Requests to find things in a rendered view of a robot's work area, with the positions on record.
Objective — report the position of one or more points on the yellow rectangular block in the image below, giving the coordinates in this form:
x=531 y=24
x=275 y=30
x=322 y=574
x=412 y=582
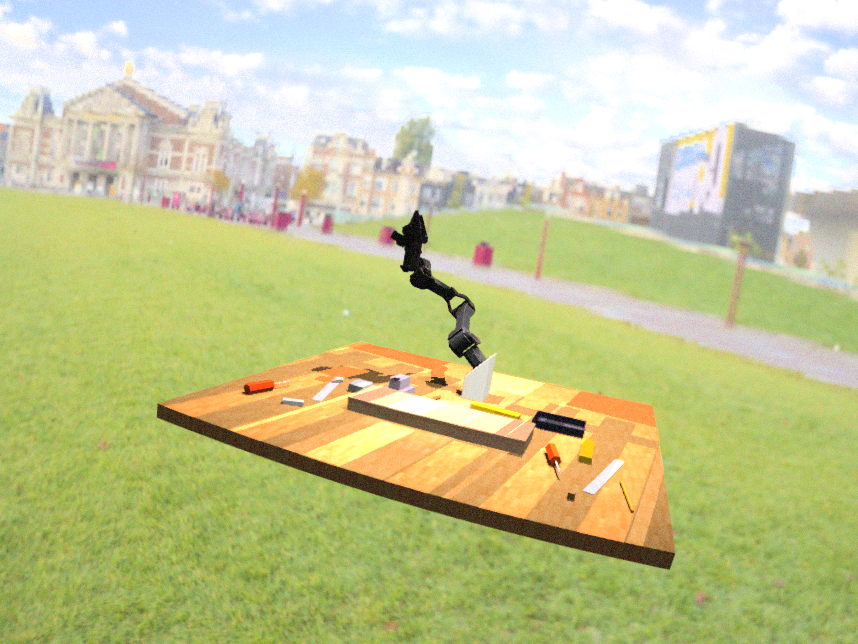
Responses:
x=493 y=410
x=586 y=451

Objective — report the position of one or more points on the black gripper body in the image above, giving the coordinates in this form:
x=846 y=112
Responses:
x=414 y=240

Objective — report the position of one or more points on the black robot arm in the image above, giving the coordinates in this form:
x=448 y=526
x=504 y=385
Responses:
x=460 y=338

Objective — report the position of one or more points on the white flat strip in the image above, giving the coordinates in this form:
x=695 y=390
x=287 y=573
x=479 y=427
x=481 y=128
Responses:
x=328 y=389
x=603 y=477

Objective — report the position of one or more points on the red-handled awl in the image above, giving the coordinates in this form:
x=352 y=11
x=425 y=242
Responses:
x=262 y=386
x=554 y=457

